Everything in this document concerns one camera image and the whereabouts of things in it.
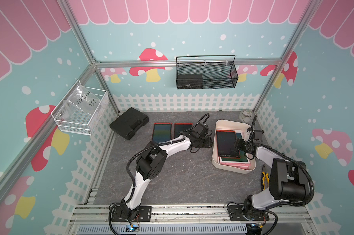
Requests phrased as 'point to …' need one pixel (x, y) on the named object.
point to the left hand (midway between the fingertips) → (210, 145)
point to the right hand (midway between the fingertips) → (237, 142)
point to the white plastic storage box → (231, 124)
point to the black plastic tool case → (126, 123)
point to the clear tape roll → (246, 115)
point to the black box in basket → (189, 81)
